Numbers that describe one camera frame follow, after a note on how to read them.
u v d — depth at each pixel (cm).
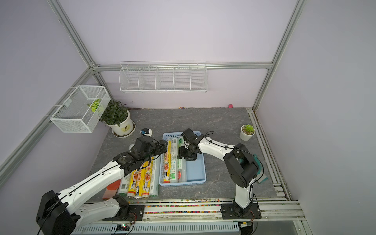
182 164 86
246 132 96
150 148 62
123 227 71
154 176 81
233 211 65
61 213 38
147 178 82
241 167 48
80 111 82
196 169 87
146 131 71
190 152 76
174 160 87
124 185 79
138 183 80
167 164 87
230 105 124
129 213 72
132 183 80
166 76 99
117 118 94
